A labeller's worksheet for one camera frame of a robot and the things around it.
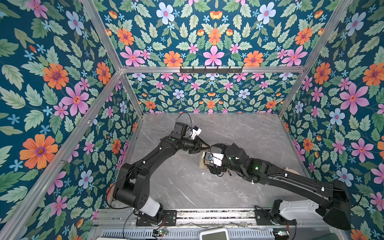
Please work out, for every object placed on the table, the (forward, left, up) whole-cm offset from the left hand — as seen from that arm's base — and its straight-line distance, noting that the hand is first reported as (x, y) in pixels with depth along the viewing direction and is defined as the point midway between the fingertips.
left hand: (211, 145), depth 76 cm
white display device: (-36, +1, -16) cm, 40 cm away
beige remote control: (-9, +5, -3) cm, 11 cm away
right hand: (-4, 0, +1) cm, 4 cm away
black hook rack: (+46, -4, +15) cm, 48 cm away
